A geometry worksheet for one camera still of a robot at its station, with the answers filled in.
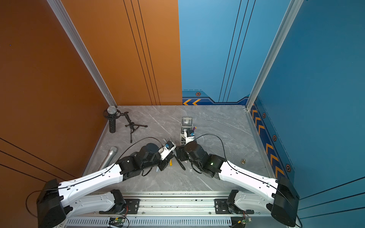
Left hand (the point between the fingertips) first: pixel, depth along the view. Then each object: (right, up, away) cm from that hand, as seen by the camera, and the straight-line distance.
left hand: (173, 153), depth 76 cm
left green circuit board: (-29, -33, -4) cm, 44 cm away
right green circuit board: (+36, -32, -7) cm, 48 cm away
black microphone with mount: (-38, +22, +8) cm, 45 cm away
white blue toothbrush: (-7, -5, -9) cm, 13 cm away
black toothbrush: (+6, -13, +10) cm, 17 cm away
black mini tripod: (-31, +13, +25) cm, 42 cm away
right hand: (+3, +4, -1) cm, 5 cm away
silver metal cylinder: (-42, -5, +13) cm, 44 cm away
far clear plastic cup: (+7, +17, +25) cm, 31 cm away
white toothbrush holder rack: (+4, +8, +13) cm, 15 cm away
